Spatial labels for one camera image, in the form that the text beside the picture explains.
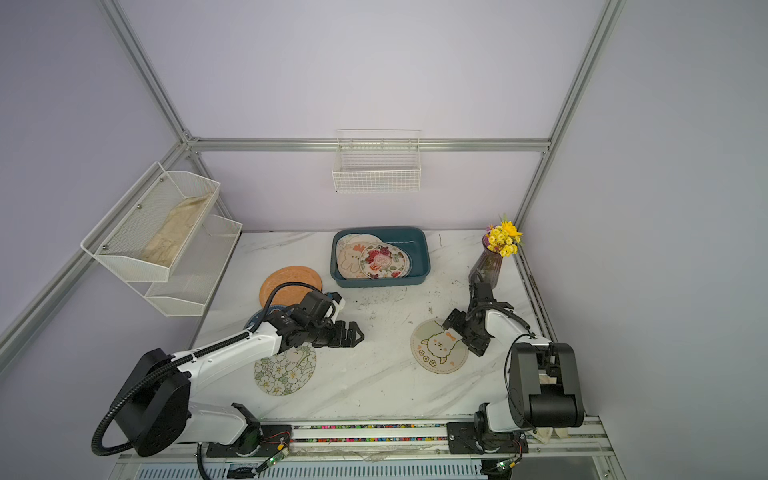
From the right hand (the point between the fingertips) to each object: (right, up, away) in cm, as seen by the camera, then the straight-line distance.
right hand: (450, 334), depth 91 cm
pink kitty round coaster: (-30, +31, +22) cm, 49 cm away
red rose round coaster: (-21, +23, +16) cm, 35 cm away
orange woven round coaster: (-41, +15, -22) cm, 49 cm away
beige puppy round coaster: (-4, -4, -1) cm, 6 cm away
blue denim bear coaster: (-63, +4, +5) cm, 63 cm away
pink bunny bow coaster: (-34, +26, +20) cm, 47 cm away
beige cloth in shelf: (-77, +32, -11) cm, 84 cm away
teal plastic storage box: (-9, +31, +24) cm, 40 cm away
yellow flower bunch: (+14, +30, -7) cm, 33 cm away
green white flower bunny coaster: (-49, -9, -6) cm, 50 cm away
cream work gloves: (+21, -21, -17) cm, 34 cm away
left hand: (-30, 0, -7) cm, 31 cm away
